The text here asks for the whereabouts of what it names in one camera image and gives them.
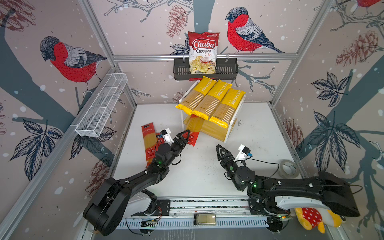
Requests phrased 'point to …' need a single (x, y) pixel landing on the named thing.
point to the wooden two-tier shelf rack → (231, 124)
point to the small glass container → (204, 219)
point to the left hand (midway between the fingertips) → (189, 133)
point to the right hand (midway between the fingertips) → (214, 151)
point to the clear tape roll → (288, 169)
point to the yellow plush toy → (310, 217)
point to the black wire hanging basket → (226, 69)
